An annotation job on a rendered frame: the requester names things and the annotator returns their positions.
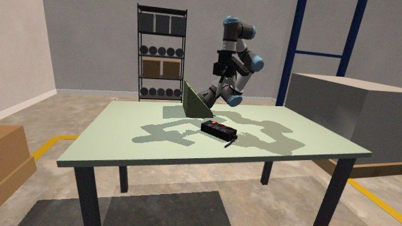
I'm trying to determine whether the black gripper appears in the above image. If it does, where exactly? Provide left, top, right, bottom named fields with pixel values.
left=212, top=50, right=237, bottom=97

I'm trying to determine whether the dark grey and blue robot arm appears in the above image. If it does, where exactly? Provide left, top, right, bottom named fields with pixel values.
left=197, top=16, right=264, bottom=109

